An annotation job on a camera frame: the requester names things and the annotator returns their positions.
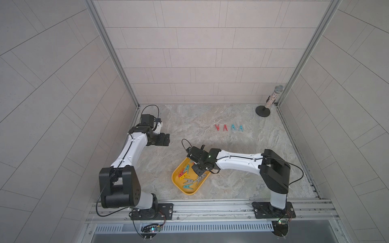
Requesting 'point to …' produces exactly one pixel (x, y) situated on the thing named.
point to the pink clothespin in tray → (182, 173)
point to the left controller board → (150, 230)
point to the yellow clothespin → (184, 176)
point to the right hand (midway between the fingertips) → (197, 168)
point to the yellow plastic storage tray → (187, 164)
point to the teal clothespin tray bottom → (188, 186)
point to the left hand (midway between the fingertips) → (163, 137)
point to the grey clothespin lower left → (190, 181)
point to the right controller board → (280, 227)
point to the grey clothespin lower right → (199, 178)
